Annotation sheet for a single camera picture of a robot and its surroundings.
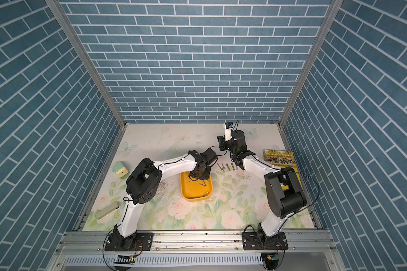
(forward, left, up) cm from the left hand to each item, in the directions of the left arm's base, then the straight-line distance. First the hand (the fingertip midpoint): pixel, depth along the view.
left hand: (207, 179), depth 94 cm
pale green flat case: (-17, +47, +2) cm, 51 cm away
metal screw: (+8, -12, +1) cm, 14 cm away
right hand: (+17, -8, +18) cm, 26 cm away
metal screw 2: (+8, -15, +1) cm, 17 cm away
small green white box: (+2, +47, +7) cm, 48 cm away
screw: (-4, +2, +1) cm, 4 cm away
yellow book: (+11, -45, +5) cm, 46 cm away
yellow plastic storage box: (-7, +4, +1) cm, 8 cm away
